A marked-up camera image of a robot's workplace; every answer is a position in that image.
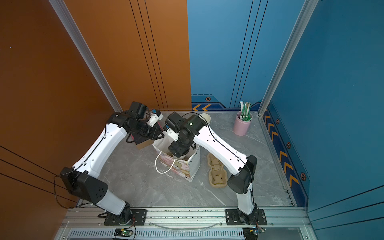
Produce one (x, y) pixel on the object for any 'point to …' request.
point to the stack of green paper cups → (206, 117)
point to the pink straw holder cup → (241, 127)
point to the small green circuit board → (122, 232)
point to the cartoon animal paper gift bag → (187, 167)
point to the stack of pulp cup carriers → (218, 176)
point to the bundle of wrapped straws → (245, 109)
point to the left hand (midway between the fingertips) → (162, 133)
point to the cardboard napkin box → (146, 143)
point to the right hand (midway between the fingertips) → (181, 147)
